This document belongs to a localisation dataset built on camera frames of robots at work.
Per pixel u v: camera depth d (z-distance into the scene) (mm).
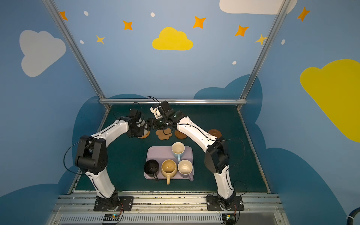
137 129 826
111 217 731
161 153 936
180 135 1040
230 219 733
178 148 909
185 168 858
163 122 702
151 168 857
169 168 864
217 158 501
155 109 738
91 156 492
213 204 745
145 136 1011
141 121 841
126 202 759
